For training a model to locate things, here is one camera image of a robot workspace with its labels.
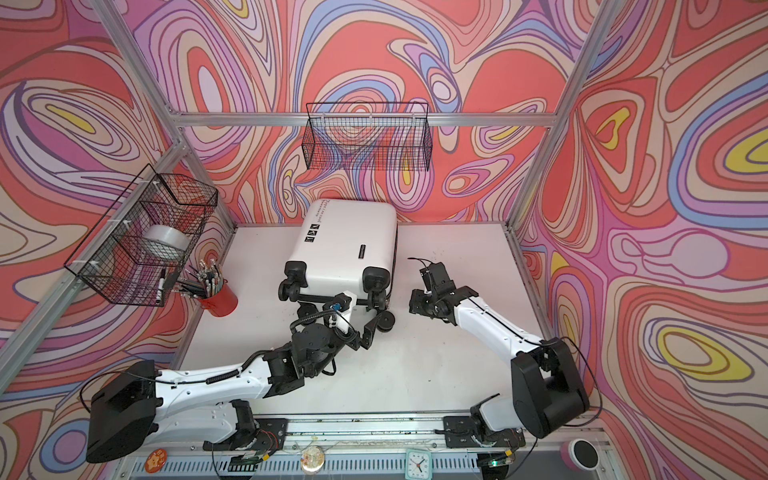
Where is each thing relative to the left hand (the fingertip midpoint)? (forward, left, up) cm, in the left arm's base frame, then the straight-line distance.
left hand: (369, 307), depth 74 cm
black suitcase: (+20, +8, 0) cm, 22 cm away
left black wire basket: (+6, +59, +11) cm, 60 cm away
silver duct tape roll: (+14, +50, +12) cm, 54 cm away
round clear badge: (-30, +14, -20) cm, 39 cm away
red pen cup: (+10, +48, -15) cm, 51 cm away
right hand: (+6, -14, -13) cm, 20 cm away
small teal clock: (-31, -12, -18) cm, 38 cm away
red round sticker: (-30, +51, -20) cm, 62 cm away
